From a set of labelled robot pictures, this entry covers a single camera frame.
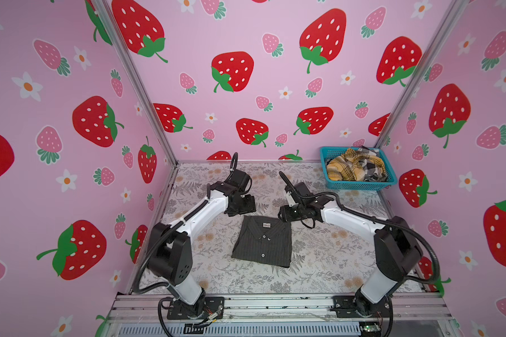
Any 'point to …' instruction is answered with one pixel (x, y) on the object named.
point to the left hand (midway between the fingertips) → (249, 208)
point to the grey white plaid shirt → (373, 171)
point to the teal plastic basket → (391, 178)
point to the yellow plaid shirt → (348, 166)
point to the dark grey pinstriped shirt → (266, 240)
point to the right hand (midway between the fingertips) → (280, 215)
